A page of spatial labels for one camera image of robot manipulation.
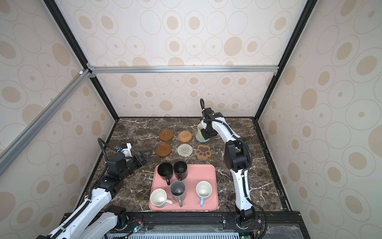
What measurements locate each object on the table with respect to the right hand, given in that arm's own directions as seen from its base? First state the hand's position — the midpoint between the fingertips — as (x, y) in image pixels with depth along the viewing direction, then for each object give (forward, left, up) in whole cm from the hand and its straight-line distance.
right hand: (209, 135), depth 101 cm
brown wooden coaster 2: (+6, +31, -6) cm, 32 cm away
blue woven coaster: (+1, +6, -6) cm, 8 cm away
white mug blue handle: (-35, +5, -4) cm, 35 cm away
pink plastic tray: (-24, +9, -7) cm, 27 cm away
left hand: (-20, +33, +12) cm, 40 cm away
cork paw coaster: (-9, +4, -7) cm, 12 cm away
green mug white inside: (+3, +6, +4) cm, 8 cm away
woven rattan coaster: (+5, +17, -7) cm, 19 cm away
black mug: (-24, +27, -3) cm, 37 cm away
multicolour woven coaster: (-8, +17, -6) cm, 19 cm away
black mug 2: (-24, +18, -3) cm, 30 cm away
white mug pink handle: (-39, +30, -5) cm, 49 cm away
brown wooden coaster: (-8, +31, -6) cm, 33 cm away
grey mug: (-35, +19, -6) cm, 40 cm away
